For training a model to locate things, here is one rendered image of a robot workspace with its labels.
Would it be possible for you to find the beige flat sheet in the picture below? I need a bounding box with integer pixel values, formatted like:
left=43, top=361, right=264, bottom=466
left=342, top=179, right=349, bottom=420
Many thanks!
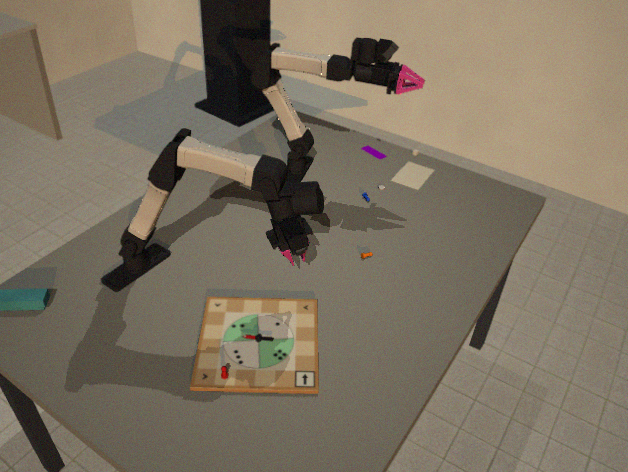
left=390, top=161, right=435, bottom=190

